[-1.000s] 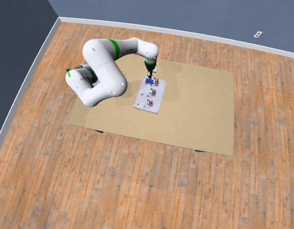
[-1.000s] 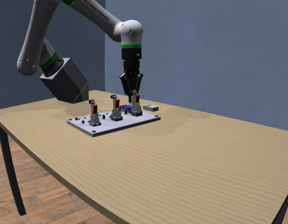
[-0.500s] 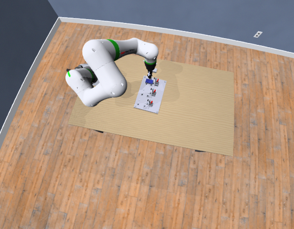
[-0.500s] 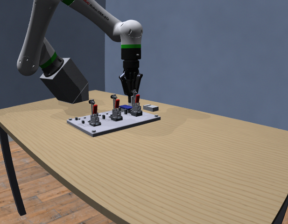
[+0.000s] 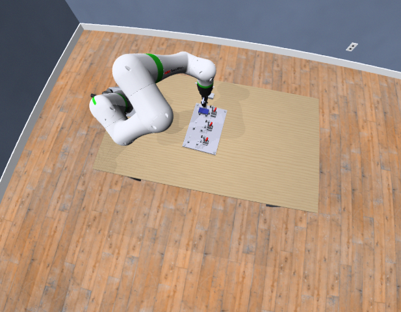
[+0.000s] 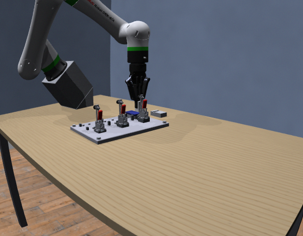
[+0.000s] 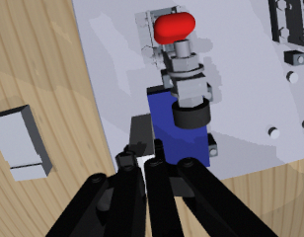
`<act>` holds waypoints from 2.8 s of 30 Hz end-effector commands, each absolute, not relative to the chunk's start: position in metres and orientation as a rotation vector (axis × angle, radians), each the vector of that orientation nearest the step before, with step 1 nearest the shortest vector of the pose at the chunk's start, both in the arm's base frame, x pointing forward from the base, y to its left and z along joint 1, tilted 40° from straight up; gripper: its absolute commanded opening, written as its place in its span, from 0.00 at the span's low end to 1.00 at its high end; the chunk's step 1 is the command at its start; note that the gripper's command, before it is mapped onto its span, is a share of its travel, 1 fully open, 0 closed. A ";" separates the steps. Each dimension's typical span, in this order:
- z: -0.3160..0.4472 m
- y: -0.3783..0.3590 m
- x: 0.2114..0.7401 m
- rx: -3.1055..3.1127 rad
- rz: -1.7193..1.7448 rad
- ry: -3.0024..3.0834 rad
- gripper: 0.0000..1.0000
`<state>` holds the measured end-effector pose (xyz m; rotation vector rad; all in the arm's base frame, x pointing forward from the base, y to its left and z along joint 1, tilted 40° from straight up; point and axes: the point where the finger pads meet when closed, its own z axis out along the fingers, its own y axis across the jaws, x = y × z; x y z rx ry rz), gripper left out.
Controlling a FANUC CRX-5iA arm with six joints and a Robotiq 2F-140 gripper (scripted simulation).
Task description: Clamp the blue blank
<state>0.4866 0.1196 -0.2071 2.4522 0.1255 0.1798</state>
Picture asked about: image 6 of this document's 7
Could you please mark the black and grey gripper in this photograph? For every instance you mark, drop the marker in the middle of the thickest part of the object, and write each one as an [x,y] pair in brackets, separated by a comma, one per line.
[140,83]

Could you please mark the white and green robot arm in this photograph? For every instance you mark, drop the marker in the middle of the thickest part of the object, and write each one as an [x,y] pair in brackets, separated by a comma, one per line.
[39,54]

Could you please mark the blue rectangular block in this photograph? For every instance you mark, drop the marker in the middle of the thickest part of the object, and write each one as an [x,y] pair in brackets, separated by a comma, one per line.
[129,113]

